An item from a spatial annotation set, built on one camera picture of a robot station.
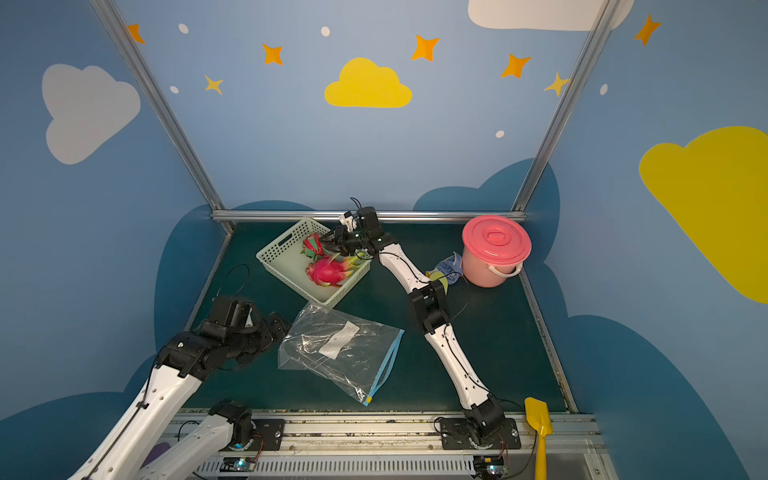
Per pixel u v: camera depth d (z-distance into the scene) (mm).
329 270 982
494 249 902
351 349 885
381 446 733
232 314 565
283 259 1098
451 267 1050
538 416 768
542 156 990
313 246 1042
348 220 982
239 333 595
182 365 480
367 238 880
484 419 649
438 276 1046
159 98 836
